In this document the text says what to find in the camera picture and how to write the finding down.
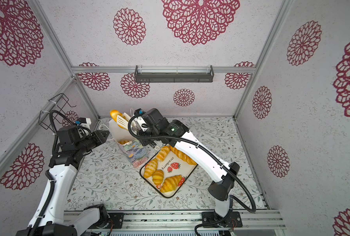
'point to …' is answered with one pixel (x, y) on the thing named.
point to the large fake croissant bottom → (170, 183)
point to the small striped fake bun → (158, 177)
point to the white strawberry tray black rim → (166, 172)
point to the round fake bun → (123, 141)
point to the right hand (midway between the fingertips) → (138, 132)
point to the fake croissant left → (150, 167)
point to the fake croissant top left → (162, 153)
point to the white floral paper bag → (138, 155)
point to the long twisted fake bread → (183, 157)
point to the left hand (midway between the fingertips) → (108, 135)
